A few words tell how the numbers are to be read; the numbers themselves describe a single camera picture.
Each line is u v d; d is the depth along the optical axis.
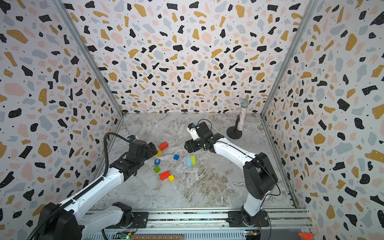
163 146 1.01
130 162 0.62
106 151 0.56
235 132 1.09
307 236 0.68
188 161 0.95
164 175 0.88
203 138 0.68
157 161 0.94
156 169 0.92
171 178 0.88
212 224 0.73
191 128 0.79
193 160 0.95
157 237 0.67
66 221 0.38
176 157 0.97
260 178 0.46
